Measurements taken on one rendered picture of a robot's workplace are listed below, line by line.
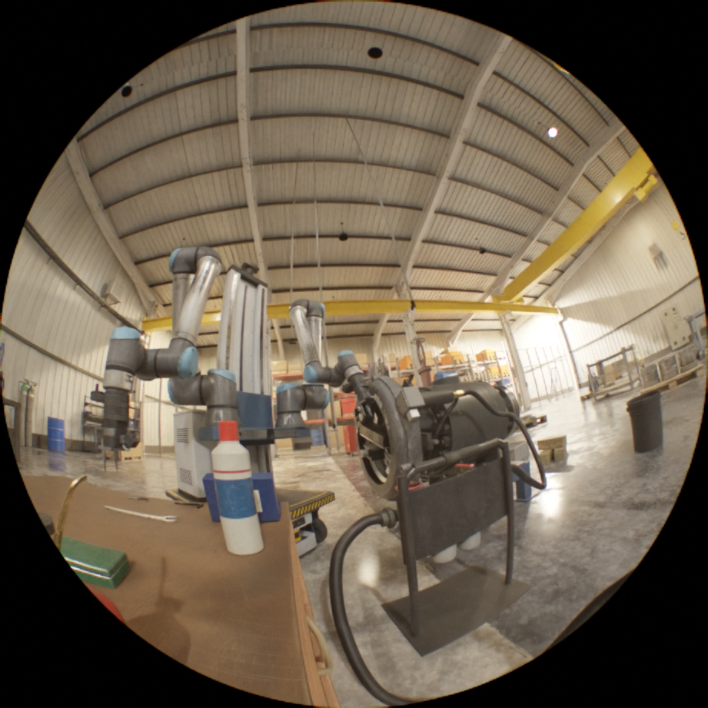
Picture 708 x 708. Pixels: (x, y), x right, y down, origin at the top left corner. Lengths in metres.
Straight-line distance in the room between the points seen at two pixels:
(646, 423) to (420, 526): 1.76
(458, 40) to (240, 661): 8.91
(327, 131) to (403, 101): 2.41
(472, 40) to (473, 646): 9.45
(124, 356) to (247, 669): 0.64
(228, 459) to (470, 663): 0.74
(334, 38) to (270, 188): 5.28
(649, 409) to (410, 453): 1.70
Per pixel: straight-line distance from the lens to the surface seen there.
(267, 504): 0.57
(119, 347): 0.69
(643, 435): 2.10
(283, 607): 0.31
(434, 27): 8.41
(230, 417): 1.11
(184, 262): 1.16
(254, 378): 1.53
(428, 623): 0.90
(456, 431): 1.39
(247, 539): 0.43
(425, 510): 0.64
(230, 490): 0.40
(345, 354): 1.23
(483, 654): 0.80
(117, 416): 0.67
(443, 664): 0.79
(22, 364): 8.54
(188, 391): 1.18
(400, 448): 1.13
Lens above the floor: 0.67
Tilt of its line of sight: 18 degrees up
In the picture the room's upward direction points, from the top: 8 degrees counter-clockwise
